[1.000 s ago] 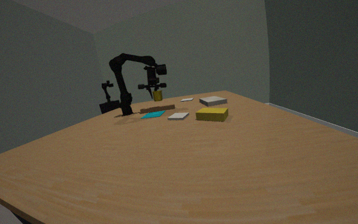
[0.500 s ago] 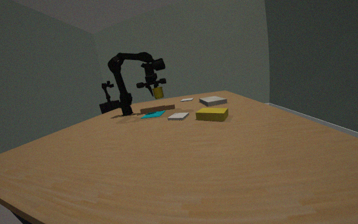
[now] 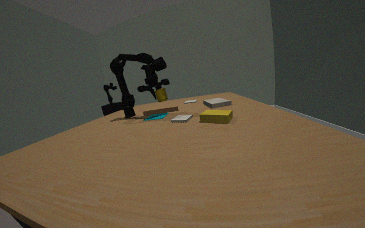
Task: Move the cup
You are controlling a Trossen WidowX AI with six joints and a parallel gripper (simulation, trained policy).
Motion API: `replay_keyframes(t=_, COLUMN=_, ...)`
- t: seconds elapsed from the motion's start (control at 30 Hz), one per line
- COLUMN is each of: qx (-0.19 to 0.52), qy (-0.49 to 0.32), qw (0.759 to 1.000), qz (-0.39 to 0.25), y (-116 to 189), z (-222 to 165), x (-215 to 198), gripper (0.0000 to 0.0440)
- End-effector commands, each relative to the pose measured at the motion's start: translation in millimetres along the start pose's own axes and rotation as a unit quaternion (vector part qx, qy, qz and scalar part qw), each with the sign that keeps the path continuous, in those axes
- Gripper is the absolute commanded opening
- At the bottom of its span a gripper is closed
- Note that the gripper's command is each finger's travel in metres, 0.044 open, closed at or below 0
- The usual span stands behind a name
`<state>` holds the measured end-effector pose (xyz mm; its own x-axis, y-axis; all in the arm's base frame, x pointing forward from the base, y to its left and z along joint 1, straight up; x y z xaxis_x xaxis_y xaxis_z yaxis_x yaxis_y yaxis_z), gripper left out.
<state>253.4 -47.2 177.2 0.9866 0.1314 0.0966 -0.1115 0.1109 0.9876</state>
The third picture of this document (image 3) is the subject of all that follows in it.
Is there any yellow rectangular block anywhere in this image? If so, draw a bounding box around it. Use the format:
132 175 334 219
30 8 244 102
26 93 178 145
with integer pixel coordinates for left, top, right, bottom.
199 110 233 124

